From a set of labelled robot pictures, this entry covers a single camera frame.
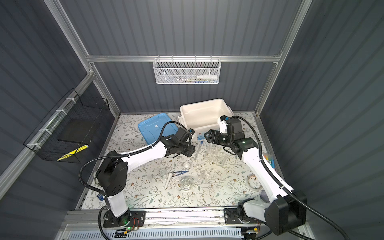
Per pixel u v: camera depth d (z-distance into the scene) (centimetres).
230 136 59
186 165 91
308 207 36
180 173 89
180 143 69
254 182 85
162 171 93
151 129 111
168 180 85
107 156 49
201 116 104
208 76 88
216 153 94
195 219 75
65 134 71
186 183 79
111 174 47
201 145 102
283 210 39
